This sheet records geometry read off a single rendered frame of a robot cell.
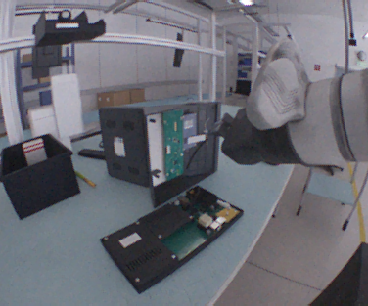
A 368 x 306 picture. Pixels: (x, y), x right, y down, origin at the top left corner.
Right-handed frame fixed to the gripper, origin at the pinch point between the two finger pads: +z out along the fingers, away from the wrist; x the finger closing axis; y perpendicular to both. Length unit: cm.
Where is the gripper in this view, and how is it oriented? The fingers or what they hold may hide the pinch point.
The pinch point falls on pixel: (207, 132)
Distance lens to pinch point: 31.9
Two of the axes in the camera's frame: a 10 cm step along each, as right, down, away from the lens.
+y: 8.1, 5.2, 2.8
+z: -3.4, 0.3, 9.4
